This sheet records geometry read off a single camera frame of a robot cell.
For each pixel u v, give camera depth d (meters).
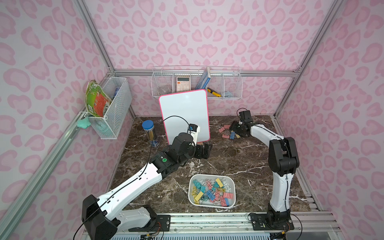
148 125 0.90
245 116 0.82
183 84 0.94
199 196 0.77
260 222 0.72
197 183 0.83
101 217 0.38
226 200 0.78
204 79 0.88
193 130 0.61
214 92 0.98
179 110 0.90
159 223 0.72
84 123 0.63
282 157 0.55
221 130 1.10
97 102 0.73
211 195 0.77
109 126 0.73
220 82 1.02
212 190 0.81
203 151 0.64
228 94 0.99
